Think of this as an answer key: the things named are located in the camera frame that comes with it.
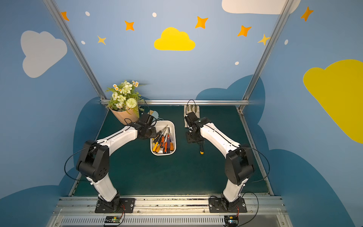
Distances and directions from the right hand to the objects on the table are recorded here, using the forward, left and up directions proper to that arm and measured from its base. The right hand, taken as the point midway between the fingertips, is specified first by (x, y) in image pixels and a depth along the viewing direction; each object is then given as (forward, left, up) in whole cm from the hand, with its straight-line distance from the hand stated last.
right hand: (194, 138), depth 89 cm
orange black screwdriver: (+1, +17, -8) cm, 19 cm away
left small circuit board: (-45, +41, -12) cm, 62 cm away
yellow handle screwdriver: (-5, +26, -6) cm, 27 cm away
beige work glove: (+37, +5, -12) cm, 39 cm away
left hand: (+5, +28, -2) cm, 28 cm away
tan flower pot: (+13, +49, +2) cm, 51 cm away
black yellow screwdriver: (-3, -6, -11) cm, 13 cm away
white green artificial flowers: (+17, +45, +18) cm, 51 cm away
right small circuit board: (-41, -21, -14) cm, 48 cm away
